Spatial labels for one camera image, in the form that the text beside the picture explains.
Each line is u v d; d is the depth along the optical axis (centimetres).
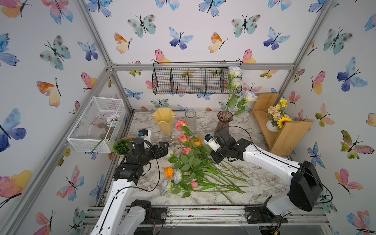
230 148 60
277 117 87
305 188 42
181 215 75
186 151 91
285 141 85
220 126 96
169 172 85
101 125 74
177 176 82
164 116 94
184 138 96
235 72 79
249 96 76
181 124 87
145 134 66
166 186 79
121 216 44
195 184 82
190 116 95
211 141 74
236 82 83
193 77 98
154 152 66
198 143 93
